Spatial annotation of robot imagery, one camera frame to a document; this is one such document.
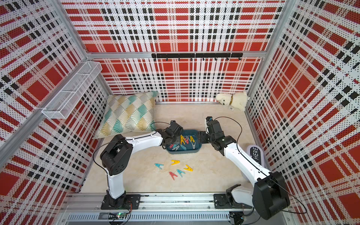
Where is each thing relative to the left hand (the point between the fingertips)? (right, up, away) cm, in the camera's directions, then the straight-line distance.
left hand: (178, 137), depth 95 cm
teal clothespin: (+4, -7, -2) cm, 8 cm away
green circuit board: (-28, -35, -26) cm, 52 cm away
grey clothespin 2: (-1, -7, -2) cm, 7 cm away
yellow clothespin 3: (-1, -14, -7) cm, 16 cm away
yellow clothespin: (+10, -1, +2) cm, 10 cm away
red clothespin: (+6, -2, +1) cm, 7 cm away
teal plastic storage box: (+12, +3, +1) cm, 12 cm away
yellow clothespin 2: (+8, -17, -10) cm, 22 cm away
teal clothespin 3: (+2, -19, -11) cm, 22 cm away
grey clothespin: (+11, -5, -2) cm, 12 cm away
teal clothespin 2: (-12, -16, -9) cm, 22 cm away
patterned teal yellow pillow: (-34, +17, -2) cm, 38 cm away
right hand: (+17, +4, -11) cm, 21 cm away
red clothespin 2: (-2, -21, -12) cm, 24 cm away
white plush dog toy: (+49, +28, +19) cm, 60 cm away
